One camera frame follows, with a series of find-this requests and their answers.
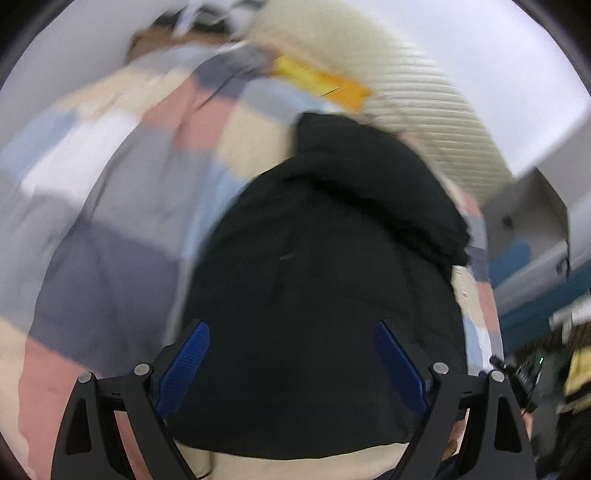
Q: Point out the blue chair back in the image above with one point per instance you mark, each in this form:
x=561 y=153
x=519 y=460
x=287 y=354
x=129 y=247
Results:
x=510 y=261

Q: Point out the cream quilted headboard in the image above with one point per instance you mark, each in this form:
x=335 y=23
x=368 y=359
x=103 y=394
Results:
x=415 y=101

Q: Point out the yellow pillow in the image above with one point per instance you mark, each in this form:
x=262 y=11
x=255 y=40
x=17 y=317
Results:
x=323 y=81

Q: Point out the black puffer jacket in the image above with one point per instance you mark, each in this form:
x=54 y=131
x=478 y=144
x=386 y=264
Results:
x=323 y=300

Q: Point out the wooden nightstand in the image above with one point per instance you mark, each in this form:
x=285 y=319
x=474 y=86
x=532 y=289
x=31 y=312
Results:
x=152 y=41

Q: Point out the grey wardrobe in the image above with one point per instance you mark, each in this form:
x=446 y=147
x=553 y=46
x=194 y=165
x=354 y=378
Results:
x=526 y=217

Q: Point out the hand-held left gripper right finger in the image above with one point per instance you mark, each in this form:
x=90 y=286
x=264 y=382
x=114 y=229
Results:
x=401 y=369

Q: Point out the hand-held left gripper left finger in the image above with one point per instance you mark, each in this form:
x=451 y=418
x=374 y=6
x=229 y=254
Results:
x=182 y=369

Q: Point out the patchwork checked quilt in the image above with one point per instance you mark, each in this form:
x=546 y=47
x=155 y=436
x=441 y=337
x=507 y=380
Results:
x=115 y=207

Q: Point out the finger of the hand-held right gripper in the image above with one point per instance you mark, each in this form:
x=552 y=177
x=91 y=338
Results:
x=517 y=381

